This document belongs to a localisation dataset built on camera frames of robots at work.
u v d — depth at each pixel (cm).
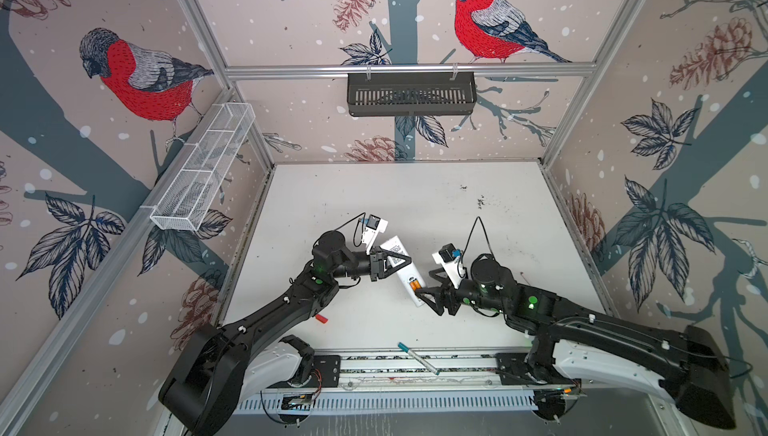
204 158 81
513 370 73
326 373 73
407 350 76
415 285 70
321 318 83
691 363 41
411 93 104
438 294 62
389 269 68
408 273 69
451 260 62
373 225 68
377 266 65
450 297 62
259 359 54
